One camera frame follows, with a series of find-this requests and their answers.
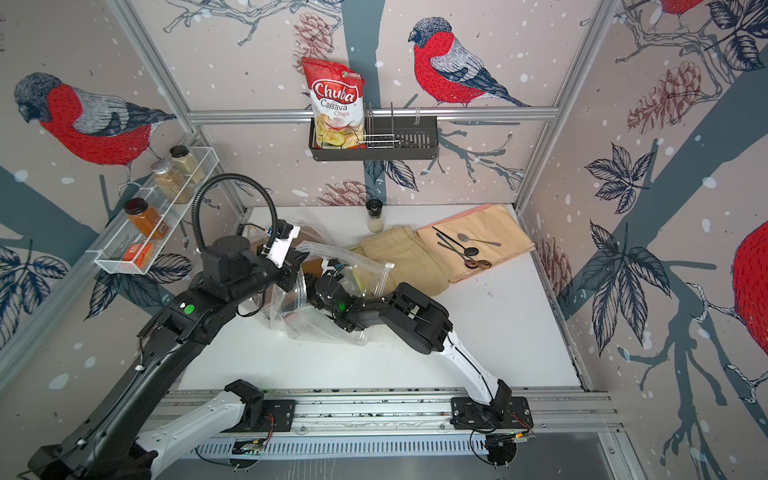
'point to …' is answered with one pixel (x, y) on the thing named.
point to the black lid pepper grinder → (375, 221)
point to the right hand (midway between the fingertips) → (289, 282)
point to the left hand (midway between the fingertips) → (310, 244)
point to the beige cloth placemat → (474, 241)
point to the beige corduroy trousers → (413, 262)
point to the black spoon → (469, 251)
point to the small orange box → (139, 253)
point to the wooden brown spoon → (482, 264)
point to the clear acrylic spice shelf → (123, 232)
